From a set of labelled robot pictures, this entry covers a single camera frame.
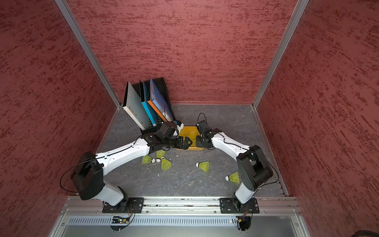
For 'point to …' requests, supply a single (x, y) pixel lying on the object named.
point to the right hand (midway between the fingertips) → (200, 145)
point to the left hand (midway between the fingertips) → (185, 144)
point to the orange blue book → (154, 97)
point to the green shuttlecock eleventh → (234, 177)
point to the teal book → (147, 107)
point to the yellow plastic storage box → (191, 132)
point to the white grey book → (133, 104)
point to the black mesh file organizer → (160, 83)
